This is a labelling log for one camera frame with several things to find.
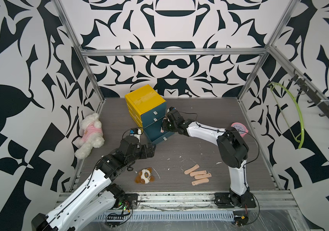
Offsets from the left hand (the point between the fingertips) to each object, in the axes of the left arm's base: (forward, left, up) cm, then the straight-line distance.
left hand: (147, 143), depth 76 cm
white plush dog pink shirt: (+10, +34, -8) cm, 37 cm away
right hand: (+19, -7, -8) cm, 22 cm away
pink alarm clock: (+16, -62, -15) cm, 66 cm away
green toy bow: (-7, -71, +9) cm, 72 cm away
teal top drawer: (+20, -3, +1) cm, 20 cm away
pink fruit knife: (-11, -28, -18) cm, 34 cm away
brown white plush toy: (-12, +2, -15) cm, 19 cm away
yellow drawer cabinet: (+23, +3, +8) cm, 25 cm away
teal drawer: (+16, -2, -14) cm, 21 cm away
